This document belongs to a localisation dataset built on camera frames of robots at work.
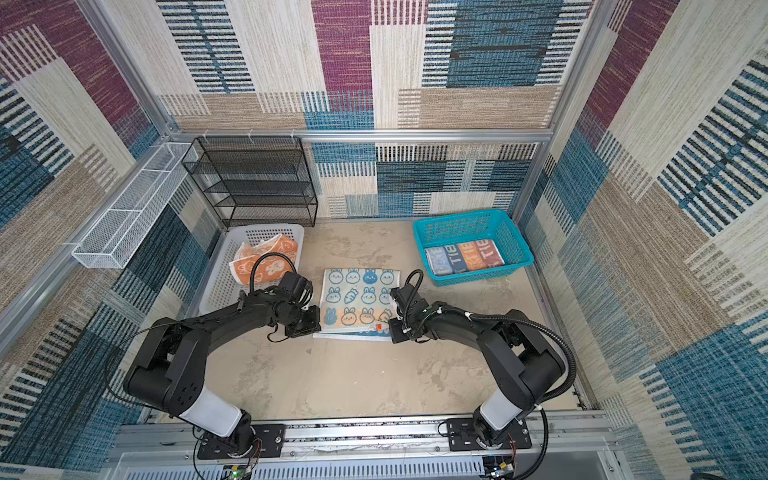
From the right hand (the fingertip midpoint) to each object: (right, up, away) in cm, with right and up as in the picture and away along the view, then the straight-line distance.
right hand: (398, 334), depth 91 cm
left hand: (-23, +3, 0) cm, 23 cm away
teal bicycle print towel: (-13, +8, +6) cm, 17 cm away
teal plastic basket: (+37, +34, +21) cm, 55 cm away
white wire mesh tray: (-67, +27, -21) cm, 75 cm away
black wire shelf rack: (-50, +50, +18) cm, 73 cm away
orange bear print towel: (-36, +22, -9) cm, 43 cm away
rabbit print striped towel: (+22, +23, +15) cm, 35 cm away
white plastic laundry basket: (-55, +14, +4) cm, 57 cm away
